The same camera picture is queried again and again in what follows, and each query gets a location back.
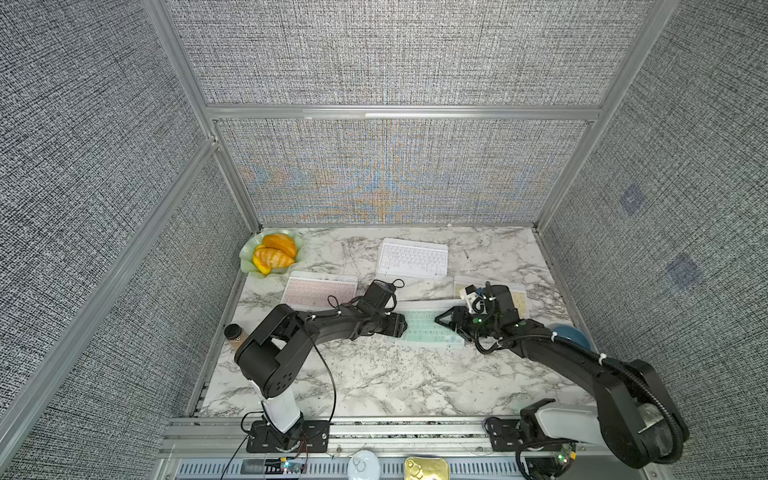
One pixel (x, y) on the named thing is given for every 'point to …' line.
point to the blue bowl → (573, 334)
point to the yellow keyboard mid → (519, 296)
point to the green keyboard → (422, 327)
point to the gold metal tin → (426, 468)
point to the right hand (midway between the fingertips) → (437, 316)
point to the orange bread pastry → (275, 251)
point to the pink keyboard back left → (319, 290)
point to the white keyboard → (407, 257)
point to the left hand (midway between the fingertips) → (404, 329)
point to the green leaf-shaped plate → (255, 240)
